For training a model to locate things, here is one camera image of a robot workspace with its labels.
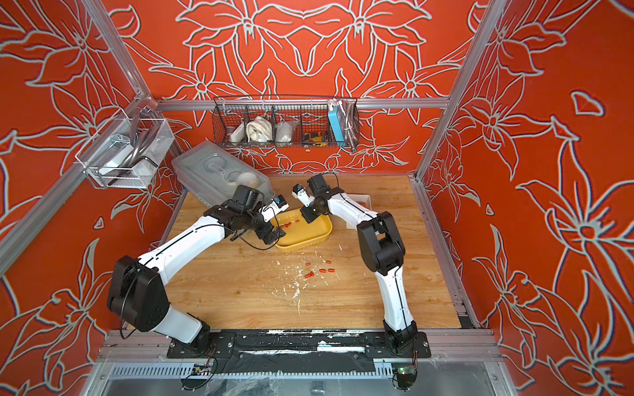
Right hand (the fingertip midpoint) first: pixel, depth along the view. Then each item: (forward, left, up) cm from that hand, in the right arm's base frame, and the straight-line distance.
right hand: (300, 211), depth 97 cm
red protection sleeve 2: (-21, -9, -8) cm, 25 cm away
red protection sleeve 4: (-18, -12, -8) cm, 23 cm away
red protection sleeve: (-23, -5, -7) cm, 25 cm away
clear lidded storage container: (+8, +35, +12) cm, 38 cm away
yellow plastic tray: (-5, +1, -8) cm, 10 cm away
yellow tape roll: (+7, +20, +12) cm, 24 cm away
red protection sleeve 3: (-21, -12, -8) cm, 26 cm away
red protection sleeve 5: (-19, -4, -8) cm, 21 cm away
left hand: (-9, +7, +8) cm, 14 cm away
